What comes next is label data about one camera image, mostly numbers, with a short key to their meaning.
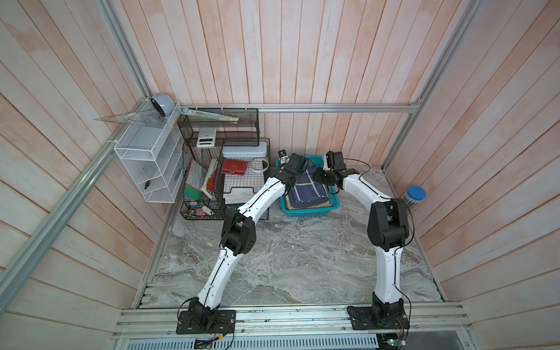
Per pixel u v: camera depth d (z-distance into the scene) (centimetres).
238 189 86
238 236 61
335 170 80
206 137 98
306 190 102
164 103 84
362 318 73
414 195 84
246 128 105
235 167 90
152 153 69
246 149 97
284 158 86
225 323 73
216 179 103
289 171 76
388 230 57
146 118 86
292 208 97
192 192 101
